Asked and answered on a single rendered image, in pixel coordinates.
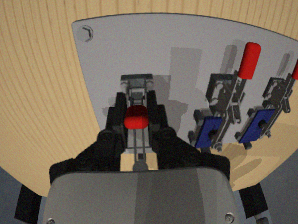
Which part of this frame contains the blue rectangular block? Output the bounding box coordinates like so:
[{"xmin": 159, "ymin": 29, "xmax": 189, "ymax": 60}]
[
  {"xmin": 194, "ymin": 109, "xmax": 223, "ymax": 148},
  {"xmin": 237, "ymin": 106, "xmax": 275, "ymax": 144}
]

